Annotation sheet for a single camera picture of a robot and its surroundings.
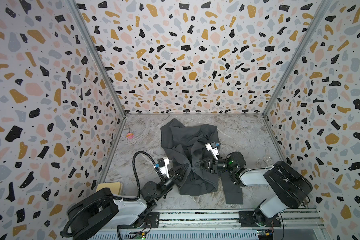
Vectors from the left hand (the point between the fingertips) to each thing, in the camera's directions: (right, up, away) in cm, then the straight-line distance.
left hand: (188, 165), depth 68 cm
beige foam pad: (-40, -16, +14) cm, 45 cm away
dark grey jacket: (-1, +6, +31) cm, 31 cm away
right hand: (+3, -1, +3) cm, 4 cm away
